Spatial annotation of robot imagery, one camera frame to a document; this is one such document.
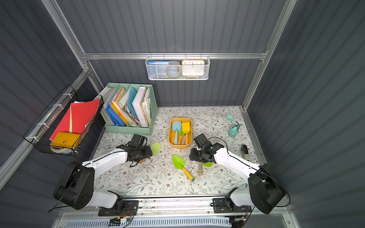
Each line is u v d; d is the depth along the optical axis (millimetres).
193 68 885
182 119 1083
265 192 418
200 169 853
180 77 902
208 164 888
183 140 985
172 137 1003
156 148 963
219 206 735
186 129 1025
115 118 945
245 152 888
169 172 865
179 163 892
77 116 754
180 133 1022
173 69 903
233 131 970
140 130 996
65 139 646
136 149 706
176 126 1051
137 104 876
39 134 608
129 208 736
